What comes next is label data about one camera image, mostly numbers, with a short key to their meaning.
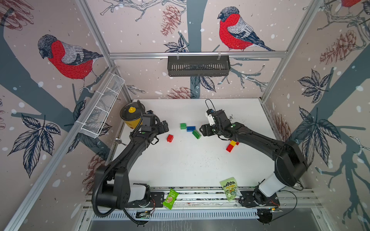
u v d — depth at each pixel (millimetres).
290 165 445
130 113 954
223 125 669
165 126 804
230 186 777
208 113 790
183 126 1007
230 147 904
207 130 762
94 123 831
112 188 411
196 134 976
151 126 684
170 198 736
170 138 956
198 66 1037
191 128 1005
